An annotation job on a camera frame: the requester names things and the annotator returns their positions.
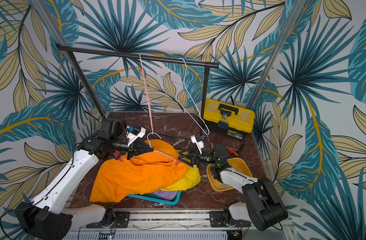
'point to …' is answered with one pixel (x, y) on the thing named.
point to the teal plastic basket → (152, 197)
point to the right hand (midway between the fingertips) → (179, 157)
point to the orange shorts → (118, 178)
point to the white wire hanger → (181, 83)
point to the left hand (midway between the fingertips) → (151, 151)
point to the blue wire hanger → (156, 151)
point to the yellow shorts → (189, 180)
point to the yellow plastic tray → (235, 163)
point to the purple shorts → (169, 195)
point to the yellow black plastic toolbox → (228, 119)
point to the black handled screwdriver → (243, 146)
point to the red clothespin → (178, 161)
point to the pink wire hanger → (145, 95)
